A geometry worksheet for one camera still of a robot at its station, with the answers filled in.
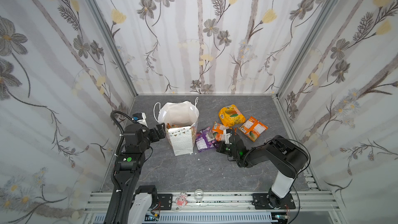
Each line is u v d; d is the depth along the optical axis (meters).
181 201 0.72
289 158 0.50
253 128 0.98
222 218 0.70
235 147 0.72
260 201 0.73
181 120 0.95
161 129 0.66
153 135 0.65
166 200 0.75
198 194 0.77
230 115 1.02
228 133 0.86
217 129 0.98
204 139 0.93
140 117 0.65
